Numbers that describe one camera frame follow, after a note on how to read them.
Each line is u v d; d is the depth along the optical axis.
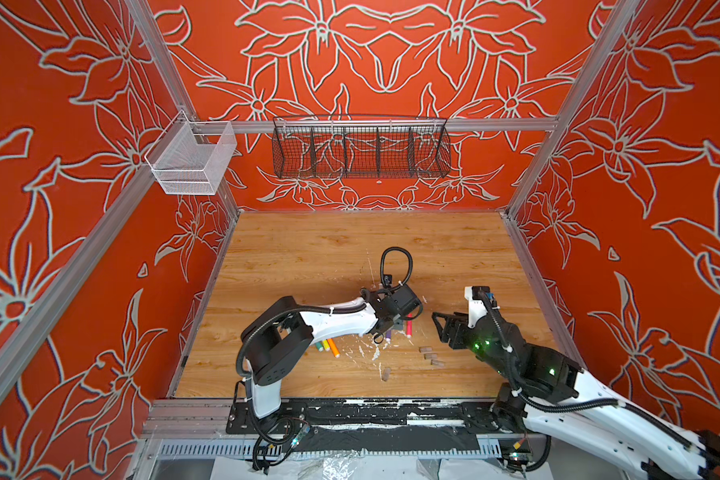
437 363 0.81
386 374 0.79
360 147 0.97
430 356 0.83
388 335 0.87
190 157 0.93
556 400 0.49
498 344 0.50
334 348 0.83
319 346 0.84
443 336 0.64
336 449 0.70
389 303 0.68
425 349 0.83
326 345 0.84
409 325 0.88
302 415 0.73
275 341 0.46
